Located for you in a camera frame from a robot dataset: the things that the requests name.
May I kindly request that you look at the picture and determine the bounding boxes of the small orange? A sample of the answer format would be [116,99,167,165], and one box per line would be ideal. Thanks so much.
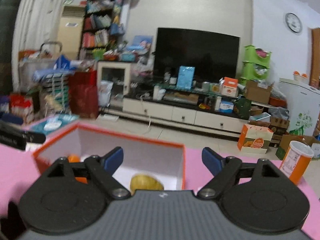
[67,154,87,184]

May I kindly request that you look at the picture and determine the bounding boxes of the red white carton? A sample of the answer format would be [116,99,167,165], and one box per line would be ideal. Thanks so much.
[9,93,34,124]

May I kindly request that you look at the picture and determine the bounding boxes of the teal paperback book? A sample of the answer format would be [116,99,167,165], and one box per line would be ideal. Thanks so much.
[28,114,79,135]

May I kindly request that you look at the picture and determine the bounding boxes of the orange fruit gift box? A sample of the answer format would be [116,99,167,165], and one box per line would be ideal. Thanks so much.
[237,124,273,154]

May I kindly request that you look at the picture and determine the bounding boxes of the orange cardboard box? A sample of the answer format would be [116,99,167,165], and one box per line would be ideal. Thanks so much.
[33,122,185,190]

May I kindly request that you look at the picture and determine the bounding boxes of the white tv cabinet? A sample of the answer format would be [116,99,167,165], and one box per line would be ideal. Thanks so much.
[100,82,273,138]

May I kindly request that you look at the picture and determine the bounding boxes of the orange white canister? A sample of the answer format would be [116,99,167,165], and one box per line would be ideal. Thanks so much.
[279,140,314,185]

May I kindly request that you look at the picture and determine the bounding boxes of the brown cardboard box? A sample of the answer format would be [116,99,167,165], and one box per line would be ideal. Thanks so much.
[245,80,272,104]

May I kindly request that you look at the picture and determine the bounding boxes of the red gift bag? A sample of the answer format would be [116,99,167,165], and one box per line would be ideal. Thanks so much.
[68,70,99,119]

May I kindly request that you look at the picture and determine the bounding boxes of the light blue box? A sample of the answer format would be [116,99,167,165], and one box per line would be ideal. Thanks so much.
[176,66,195,89]

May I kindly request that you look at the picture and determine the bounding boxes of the white glass door cabinet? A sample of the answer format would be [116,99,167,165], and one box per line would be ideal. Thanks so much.
[97,61,131,109]

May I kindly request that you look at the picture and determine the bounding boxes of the white small fridge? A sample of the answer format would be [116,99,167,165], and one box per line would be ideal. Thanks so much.
[278,78,319,136]

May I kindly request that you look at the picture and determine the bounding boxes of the green stacked storage rack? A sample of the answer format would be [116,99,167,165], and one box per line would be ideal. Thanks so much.
[240,45,272,85]

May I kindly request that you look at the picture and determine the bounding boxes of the black flat television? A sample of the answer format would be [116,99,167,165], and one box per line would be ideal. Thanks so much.
[153,28,240,83]

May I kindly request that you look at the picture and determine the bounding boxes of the white curtain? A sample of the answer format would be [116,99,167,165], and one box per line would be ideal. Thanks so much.
[11,0,74,91]

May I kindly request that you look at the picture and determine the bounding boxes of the beige standing air conditioner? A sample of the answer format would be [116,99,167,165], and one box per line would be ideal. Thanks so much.
[56,5,85,60]

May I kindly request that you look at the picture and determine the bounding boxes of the wooden shelf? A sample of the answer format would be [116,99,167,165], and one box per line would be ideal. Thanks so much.
[309,28,320,89]

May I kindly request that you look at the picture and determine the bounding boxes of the dark bookshelf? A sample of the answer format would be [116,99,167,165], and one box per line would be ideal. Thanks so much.
[78,0,125,61]

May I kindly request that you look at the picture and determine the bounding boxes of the wire basket cart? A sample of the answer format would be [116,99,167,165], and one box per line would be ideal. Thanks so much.
[32,41,72,117]

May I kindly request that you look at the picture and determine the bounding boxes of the round wall clock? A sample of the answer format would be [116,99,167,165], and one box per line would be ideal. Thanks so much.
[285,12,303,33]

